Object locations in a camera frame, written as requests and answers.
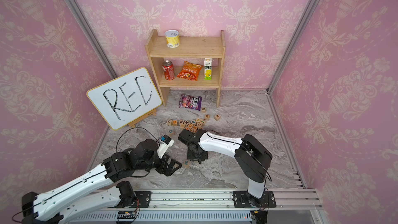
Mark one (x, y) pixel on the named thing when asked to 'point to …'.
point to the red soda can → (168, 68)
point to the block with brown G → (199, 124)
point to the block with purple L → (169, 122)
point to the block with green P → (203, 110)
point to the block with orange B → (174, 123)
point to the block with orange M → (195, 127)
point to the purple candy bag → (190, 102)
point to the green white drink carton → (208, 68)
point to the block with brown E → (207, 116)
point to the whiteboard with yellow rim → (124, 98)
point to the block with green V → (203, 121)
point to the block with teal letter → (171, 131)
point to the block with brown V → (198, 120)
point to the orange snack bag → (189, 71)
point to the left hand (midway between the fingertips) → (176, 163)
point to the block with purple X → (186, 123)
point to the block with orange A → (187, 128)
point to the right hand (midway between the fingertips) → (194, 159)
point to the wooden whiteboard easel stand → (132, 124)
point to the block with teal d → (193, 121)
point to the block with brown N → (217, 117)
